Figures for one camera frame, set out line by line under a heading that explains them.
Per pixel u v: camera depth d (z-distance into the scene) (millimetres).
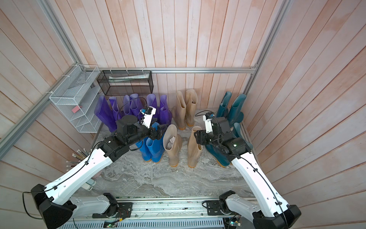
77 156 781
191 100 903
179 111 886
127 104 949
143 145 733
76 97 686
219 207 728
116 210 701
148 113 563
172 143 795
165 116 916
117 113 841
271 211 369
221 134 505
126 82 1065
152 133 602
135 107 858
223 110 900
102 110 854
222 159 857
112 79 894
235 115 923
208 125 623
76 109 825
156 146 764
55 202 382
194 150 780
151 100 949
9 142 527
